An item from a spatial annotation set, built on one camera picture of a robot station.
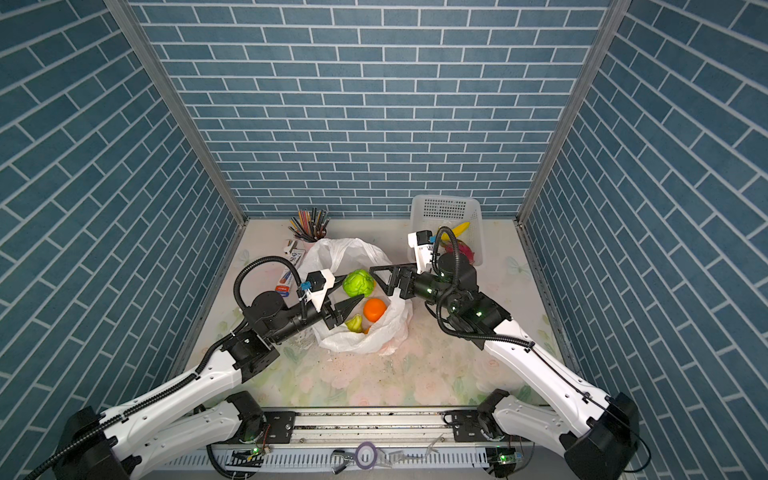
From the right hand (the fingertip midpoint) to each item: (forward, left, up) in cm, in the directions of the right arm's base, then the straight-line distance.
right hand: (377, 268), depth 66 cm
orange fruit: (+5, +4, -28) cm, 28 cm away
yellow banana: (+40, -23, -28) cm, 54 cm away
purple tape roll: (-32, +1, -33) cm, 46 cm away
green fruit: (-4, +4, -1) cm, 5 cm away
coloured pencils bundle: (+28, +28, -17) cm, 43 cm away
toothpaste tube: (+12, +34, -30) cm, 47 cm away
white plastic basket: (+50, -14, -29) cm, 59 cm away
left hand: (-3, +5, -4) cm, 7 cm away
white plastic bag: (-3, 0, -21) cm, 21 cm away
